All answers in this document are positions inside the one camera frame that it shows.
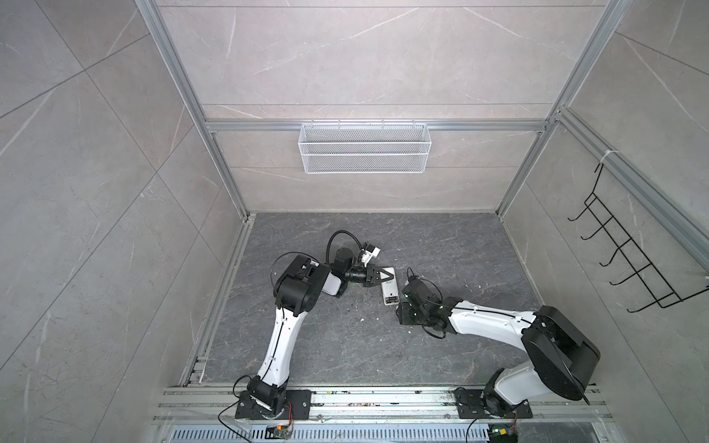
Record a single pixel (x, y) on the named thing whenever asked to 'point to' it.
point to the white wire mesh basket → (365, 149)
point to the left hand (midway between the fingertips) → (393, 275)
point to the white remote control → (390, 291)
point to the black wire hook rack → (655, 286)
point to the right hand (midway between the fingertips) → (402, 310)
